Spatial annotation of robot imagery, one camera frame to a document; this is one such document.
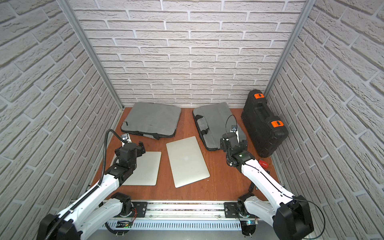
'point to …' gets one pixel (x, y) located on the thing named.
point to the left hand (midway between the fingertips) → (134, 141)
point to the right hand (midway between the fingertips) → (235, 140)
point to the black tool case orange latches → (266, 131)
